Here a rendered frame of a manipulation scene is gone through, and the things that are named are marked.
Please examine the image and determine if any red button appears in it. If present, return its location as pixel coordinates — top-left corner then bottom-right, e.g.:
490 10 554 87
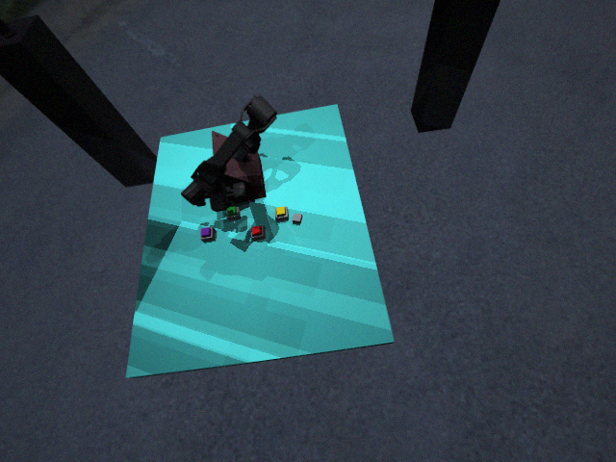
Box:
251 225 265 241

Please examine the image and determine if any yellow button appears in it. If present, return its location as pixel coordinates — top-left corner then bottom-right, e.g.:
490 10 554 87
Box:
275 206 289 221

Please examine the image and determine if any green button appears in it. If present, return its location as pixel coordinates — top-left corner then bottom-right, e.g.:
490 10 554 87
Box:
226 206 241 220

